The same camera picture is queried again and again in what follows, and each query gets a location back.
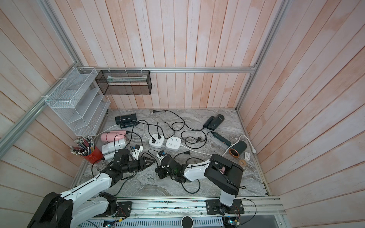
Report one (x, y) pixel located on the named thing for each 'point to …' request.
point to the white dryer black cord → (132, 175)
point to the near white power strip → (158, 143)
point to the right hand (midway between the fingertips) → (156, 169)
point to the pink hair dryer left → (108, 137)
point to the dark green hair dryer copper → (236, 150)
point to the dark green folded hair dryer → (213, 122)
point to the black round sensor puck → (187, 222)
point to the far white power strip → (173, 143)
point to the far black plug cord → (193, 147)
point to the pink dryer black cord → (187, 152)
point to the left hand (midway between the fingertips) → (153, 164)
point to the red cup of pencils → (85, 147)
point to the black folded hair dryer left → (126, 121)
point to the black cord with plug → (159, 136)
